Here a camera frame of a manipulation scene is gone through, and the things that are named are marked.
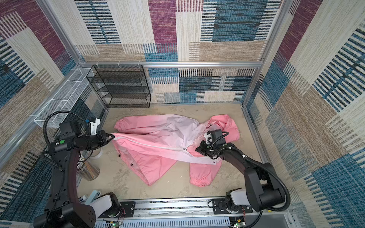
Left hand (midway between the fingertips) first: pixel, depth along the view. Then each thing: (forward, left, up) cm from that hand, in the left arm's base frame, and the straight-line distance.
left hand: (112, 134), depth 74 cm
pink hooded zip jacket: (-2, -18, -9) cm, 20 cm away
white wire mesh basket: (+35, +27, +8) cm, 45 cm away
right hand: (-1, -44, -17) cm, 47 cm away
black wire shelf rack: (+47, +10, -6) cm, 49 cm away
